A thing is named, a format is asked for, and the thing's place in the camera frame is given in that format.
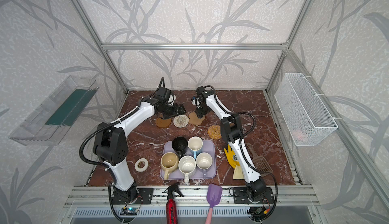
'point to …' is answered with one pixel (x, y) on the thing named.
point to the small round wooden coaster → (163, 123)
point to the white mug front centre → (187, 165)
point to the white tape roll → (140, 170)
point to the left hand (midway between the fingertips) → (183, 108)
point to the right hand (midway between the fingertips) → (203, 109)
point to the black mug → (180, 145)
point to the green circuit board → (129, 211)
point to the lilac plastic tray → (208, 146)
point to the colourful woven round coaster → (181, 121)
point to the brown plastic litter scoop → (260, 163)
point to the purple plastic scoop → (213, 197)
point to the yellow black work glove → (238, 172)
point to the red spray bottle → (170, 206)
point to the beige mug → (169, 162)
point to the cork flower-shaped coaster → (194, 120)
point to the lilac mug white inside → (204, 161)
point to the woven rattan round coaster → (214, 132)
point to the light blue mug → (195, 145)
